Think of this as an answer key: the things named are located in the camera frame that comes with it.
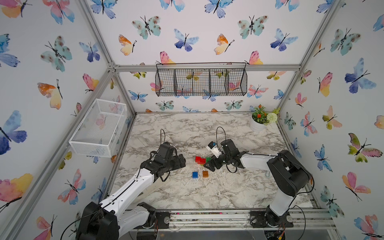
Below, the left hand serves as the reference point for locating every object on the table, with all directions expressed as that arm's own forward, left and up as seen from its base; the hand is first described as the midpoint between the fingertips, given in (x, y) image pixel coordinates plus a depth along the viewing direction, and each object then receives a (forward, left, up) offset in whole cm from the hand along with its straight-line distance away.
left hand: (181, 160), depth 84 cm
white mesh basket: (+15, +48, +7) cm, 51 cm away
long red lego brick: (+2, -11, -6) cm, 12 cm away
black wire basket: (+46, -23, +21) cm, 55 cm away
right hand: (+3, -16, -7) cm, 18 cm away
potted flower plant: (+26, -51, +3) cm, 57 cm away
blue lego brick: (-5, -8, -8) cm, 12 cm away
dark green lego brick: (+6, -16, -11) cm, 20 cm away
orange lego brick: (-4, -14, -10) cm, 17 cm away
